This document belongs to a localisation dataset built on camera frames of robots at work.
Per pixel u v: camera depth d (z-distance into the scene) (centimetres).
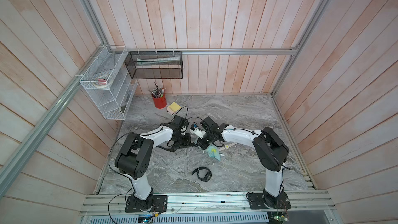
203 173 83
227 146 93
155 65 107
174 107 110
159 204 73
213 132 71
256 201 73
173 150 88
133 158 48
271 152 50
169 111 107
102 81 74
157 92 100
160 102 107
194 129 84
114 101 77
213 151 86
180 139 81
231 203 75
